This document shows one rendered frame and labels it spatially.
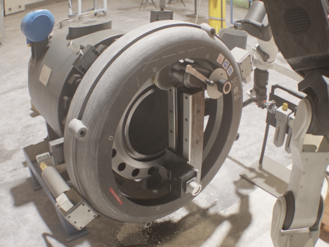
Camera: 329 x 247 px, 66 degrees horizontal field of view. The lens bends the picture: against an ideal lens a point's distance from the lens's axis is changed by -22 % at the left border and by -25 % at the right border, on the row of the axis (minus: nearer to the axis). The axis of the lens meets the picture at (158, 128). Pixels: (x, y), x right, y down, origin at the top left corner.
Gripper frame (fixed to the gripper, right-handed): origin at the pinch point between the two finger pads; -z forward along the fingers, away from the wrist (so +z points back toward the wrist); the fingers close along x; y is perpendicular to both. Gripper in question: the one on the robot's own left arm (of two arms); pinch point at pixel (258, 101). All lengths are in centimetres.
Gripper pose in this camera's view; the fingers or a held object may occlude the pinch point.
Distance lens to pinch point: 168.0
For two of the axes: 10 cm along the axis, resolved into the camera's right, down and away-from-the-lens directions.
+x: -1.9, -4.9, 8.5
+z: 0.0, -8.7, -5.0
